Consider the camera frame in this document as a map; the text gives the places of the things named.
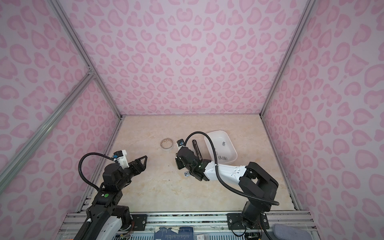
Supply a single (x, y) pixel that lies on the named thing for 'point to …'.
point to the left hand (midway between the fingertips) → (142, 157)
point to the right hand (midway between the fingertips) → (179, 153)
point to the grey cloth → (285, 232)
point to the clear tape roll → (166, 143)
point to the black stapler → (195, 145)
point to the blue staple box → (187, 173)
